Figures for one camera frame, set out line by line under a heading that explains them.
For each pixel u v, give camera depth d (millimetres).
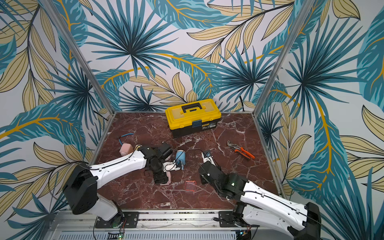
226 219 732
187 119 939
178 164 745
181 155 893
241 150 983
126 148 925
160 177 716
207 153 631
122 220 668
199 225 732
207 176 520
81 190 420
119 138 1034
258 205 470
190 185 846
